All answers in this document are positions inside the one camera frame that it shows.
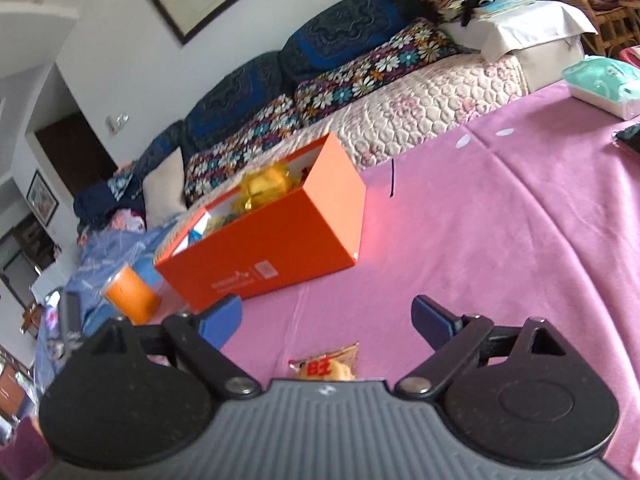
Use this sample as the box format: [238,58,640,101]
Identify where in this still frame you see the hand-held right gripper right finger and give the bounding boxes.
[394,296,583,402]

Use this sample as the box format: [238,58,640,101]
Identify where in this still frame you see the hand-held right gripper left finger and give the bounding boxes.
[80,294,263,402]

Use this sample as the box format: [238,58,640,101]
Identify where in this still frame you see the orange cardboard box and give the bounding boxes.
[152,132,367,313]

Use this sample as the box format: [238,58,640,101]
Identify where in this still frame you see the yellow packet with red label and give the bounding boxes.
[289,342,361,382]

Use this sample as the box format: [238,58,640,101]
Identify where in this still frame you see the golden rice cracker packet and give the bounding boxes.
[242,162,302,211]

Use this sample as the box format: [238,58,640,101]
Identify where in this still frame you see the blue striped blanket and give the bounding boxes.
[30,225,176,391]

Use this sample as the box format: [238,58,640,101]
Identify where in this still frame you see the pink tablecloth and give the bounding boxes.
[15,80,640,480]

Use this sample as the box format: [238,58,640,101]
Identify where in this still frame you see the dark navy clothing pile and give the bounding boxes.
[74,175,146,233]

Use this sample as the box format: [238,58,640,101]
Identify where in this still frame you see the small framed picture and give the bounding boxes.
[26,170,60,226]

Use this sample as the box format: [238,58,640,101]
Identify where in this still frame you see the beige pillow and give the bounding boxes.
[143,147,188,228]

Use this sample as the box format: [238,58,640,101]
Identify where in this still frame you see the floral sofa cushion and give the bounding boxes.
[295,17,461,126]
[184,94,303,206]

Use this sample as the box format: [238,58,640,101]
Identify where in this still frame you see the dark blue sofa cushion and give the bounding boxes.
[182,51,296,156]
[280,0,426,83]
[135,120,186,186]

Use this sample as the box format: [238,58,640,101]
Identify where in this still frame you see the quilted pink sofa cover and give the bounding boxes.
[330,52,530,171]

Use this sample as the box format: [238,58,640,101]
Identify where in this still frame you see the teal tissue pack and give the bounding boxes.
[562,56,640,121]

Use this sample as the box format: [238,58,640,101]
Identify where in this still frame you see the white cloth covered table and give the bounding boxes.
[442,0,598,93]

